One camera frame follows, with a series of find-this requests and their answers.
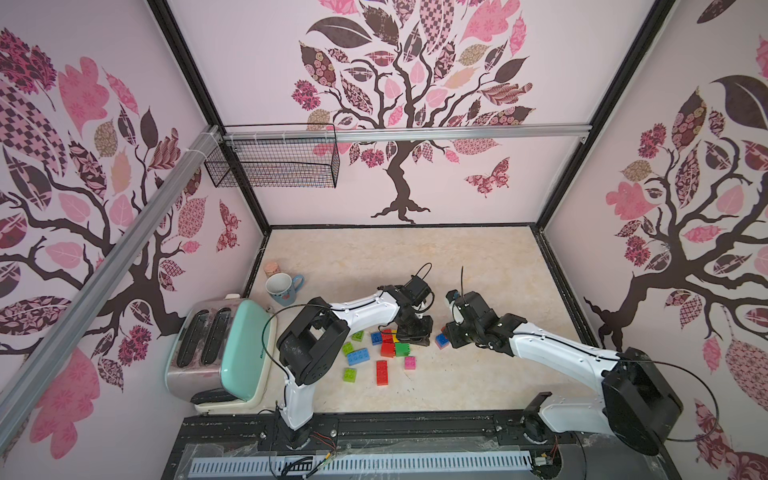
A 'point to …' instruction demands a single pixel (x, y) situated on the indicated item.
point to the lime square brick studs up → (348, 348)
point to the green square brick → (403, 349)
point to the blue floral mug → (283, 288)
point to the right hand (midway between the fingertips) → (447, 327)
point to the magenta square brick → (409, 362)
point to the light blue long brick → (358, 357)
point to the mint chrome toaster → (221, 355)
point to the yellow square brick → (394, 336)
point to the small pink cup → (271, 268)
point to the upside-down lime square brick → (358, 336)
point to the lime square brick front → (350, 375)
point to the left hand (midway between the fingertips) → (428, 347)
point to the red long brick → (382, 373)
